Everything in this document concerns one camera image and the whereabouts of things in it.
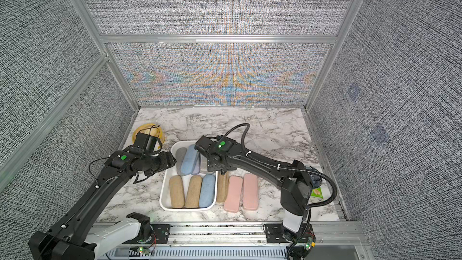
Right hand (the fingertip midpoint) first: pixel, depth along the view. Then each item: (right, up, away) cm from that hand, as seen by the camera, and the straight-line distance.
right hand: (218, 161), depth 79 cm
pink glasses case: (+7, -16, +1) cm, 17 cm away
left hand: (-19, 0, -2) cm, 19 cm away
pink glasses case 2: (+14, -15, +5) cm, 22 cm away
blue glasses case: (-15, -1, +9) cm, 18 cm away
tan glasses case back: (-11, -14, +3) cm, 18 cm away
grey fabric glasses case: (-20, +1, +11) cm, 23 cm away
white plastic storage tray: (-24, -18, +2) cm, 31 cm away
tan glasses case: (-19, -14, +2) cm, 24 cm away
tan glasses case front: (+1, -12, +3) cm, 12 cm away
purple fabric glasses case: (-11, -5, +10) cm, 16 cm away
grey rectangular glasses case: (-8, -3, +7) cm, 11 cm away
